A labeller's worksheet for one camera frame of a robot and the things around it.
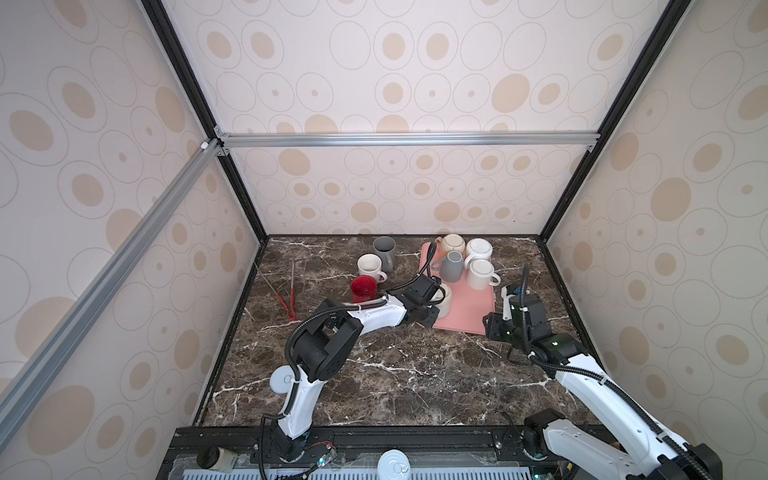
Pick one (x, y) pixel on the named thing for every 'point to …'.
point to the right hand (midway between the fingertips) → (491, 318)
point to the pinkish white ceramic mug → (371, 264)
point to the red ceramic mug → (363, 289)
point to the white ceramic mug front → (481, 274)
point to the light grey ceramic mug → (450, 267)
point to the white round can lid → (393, 465)
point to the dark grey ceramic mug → (385, 246)
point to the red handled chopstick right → (292, 295)
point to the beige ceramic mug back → (452, 242)
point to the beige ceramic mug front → (444, 306)
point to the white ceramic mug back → (478, 249)
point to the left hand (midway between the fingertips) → (440, 308)
